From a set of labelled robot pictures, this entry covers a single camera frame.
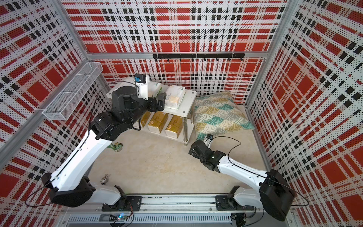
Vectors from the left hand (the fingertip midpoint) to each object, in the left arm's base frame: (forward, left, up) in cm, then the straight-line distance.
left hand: (158, 93), depth 61 cm
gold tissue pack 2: (+5, -4, -33) cm, 34 cm away
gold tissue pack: (+9, +8, -33) cm, 35 cm away
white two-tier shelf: (+1, -12, -12) cm, 17 cm away
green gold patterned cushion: (+14, -32, -30) cm, 46 cm away
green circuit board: (-42, +20, -44) cm, 64 cm away
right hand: (-9, -19, -37) cm, 43 cm away
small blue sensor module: (-24, +37, -44) cm, 62 cm away
